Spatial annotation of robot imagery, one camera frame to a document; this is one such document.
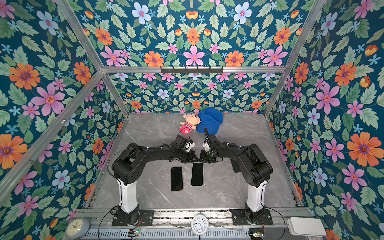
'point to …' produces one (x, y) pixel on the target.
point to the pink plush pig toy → (192, 120)
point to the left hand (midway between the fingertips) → (201, 158)
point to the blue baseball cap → (211, 119)
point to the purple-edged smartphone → (176, 179)
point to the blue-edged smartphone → (197, 174)
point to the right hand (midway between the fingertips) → (199, 159)
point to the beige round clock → (77, 228)
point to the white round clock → (200, 224)
